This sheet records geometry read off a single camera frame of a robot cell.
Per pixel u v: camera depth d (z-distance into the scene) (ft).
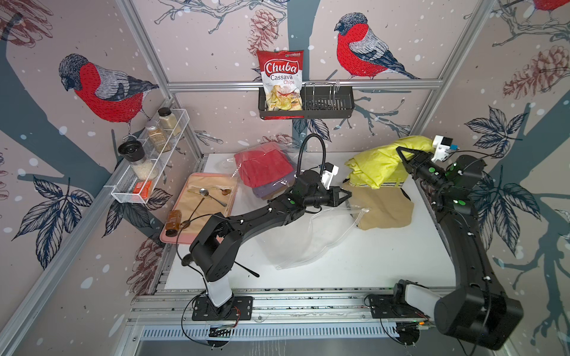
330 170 2.37
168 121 2.66
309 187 2.05
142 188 2.09
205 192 3.40
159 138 2.44
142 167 2.24
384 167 2.20
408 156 2.19
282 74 2.71
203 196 3.40
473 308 1.25
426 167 2.02
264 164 3.42
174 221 3.00
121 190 2.16
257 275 2.67
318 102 3.51
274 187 3.20
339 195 2.38
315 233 2.96
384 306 2.39
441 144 2.07
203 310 2.38
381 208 2.98
